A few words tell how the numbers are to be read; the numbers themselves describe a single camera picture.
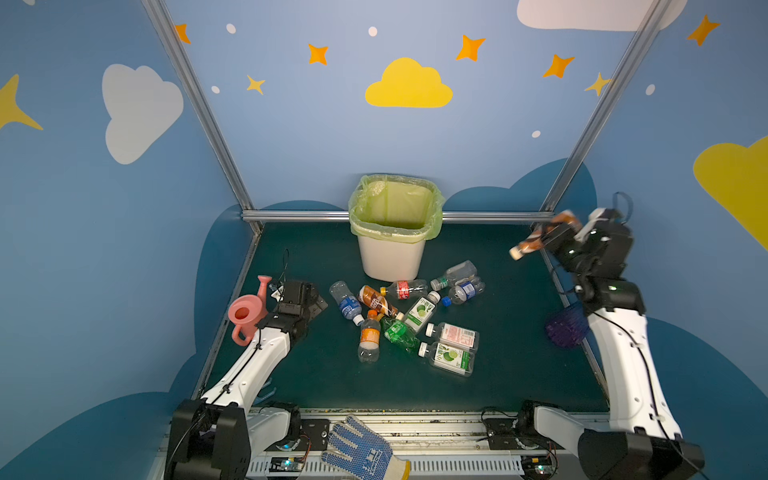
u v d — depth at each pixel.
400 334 0.91
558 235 0.62
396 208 1.04
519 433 0.71
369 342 0.86
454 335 0.88
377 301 0.95
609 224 0.49
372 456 0.71
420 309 0.94
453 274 1.04
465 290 0.98
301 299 0.66
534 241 0.71
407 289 0.96
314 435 0.74
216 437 0.40
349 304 0.93
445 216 1.93
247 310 0.85
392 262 0.99
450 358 0.84
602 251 0.50
